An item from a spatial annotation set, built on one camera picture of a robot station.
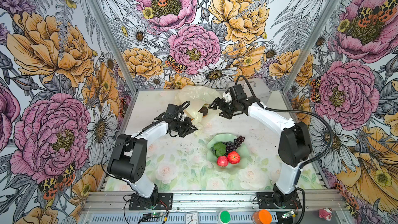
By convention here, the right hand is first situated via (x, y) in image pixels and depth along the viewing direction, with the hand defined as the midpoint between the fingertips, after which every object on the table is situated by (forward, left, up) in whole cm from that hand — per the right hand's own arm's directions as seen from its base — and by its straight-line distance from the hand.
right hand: (214, 114), depth 87 cm
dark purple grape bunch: (-14, -10, -12) cm, 20 cm away
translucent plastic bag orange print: (+17, +10, -4) cm, 20 cm away
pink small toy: (-45, -45, -13) cm, 65 cm away
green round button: (-46, -1, -6) cm, 46 cm away
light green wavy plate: (-25, -8, -16) cm, 30 cm away
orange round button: (-46, -16, -8) cm, 50 cm away
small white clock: (-45, +12, -15) cm, 49 cm away
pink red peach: (-22, -3, -11) cm, 25 cm away
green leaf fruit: (-16, -2, -11) cm, 19 cm away
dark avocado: (+12, +5, -12) cm, 18 cm away
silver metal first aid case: (+23, -33, -4) cm, 41 cm away
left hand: (-7, +9, -7) cm, 14 cm away
